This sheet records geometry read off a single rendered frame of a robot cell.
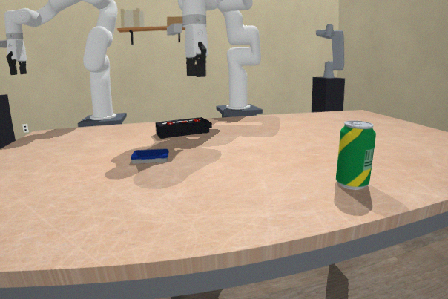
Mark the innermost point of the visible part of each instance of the green and yellow drink can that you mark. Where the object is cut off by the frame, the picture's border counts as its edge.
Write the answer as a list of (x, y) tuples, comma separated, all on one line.
[(355, 155)]

